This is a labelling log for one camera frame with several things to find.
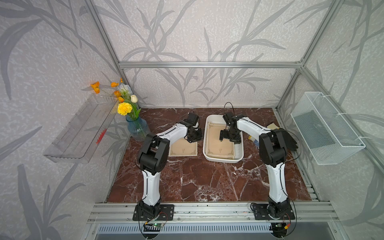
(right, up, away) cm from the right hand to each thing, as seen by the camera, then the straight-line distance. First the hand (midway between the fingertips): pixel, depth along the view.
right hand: (226, 140), depth 100 cm
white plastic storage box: (+8, -5, -4) cm, 10 cm away
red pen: (-61, +7, -34) cm, 70 cm away
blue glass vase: (-56, +9, -8) cm, 58 cm away
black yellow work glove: (+41, 0, +4) cm, 42 cm away
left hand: (-15, +2, -3) cm, 16 cm away
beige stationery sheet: (-29, -5, -2) cm, 30 cm away
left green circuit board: (-40, -39, -28) cm, 62 cm away
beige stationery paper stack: (-2, -5, -4) cm, 7 cm away
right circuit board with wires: (+22, -40, -28) cm, 53 cm away
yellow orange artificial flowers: (-56, +21, -22) cm, 63 cm away
